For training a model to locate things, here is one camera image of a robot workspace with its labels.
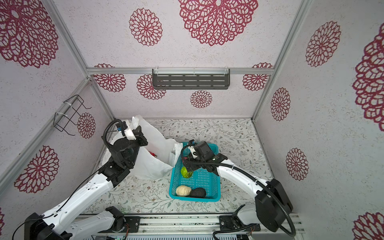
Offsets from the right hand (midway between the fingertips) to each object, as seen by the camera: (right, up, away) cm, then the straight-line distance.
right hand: (190, 158), depth 83 cm
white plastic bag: (-16, +2, -10) cm, 19 cm away
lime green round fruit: (-3, -9, +2) cm, 10 cm away
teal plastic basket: (+7, -17, +4) cm, 19 cm away
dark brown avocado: (+5, -18, -3) cm, 19 cm away
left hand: (-24, +16, -10) cm, 30 cm away
